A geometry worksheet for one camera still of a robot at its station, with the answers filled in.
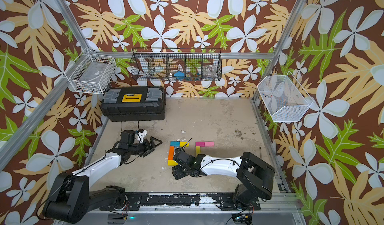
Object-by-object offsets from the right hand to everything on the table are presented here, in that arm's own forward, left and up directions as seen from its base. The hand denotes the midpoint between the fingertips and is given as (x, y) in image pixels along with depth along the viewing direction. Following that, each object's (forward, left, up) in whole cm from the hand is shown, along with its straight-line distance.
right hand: (176, 171), depth 82 cm
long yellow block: (+13, -12, -1) cm, 18 cm away
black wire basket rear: (+61, +2, +29) cm, 68 cm away
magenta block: (+18, -14, -2) cm, 23 cm away
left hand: (+14, +10, +7) cm, 19 cm away
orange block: (+12, +4, -1) cm, 12 cm away
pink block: (+18, -20, -1) cm, 27 cm away
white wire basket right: (+33, -63, +24) cm, 75 cm away
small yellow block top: (+6, +3, -2) cm, 7 cm away
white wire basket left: (+46, +50, +33) cm, 75 cm away
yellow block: (+17, -2, 0) cm, 17 cm away
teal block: (+18, +2, -1) cm, 18 cm away
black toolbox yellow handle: (+37, +27, +16) cm, 49 cm away
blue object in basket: (+52, -1, +27) cm, 59 cm away
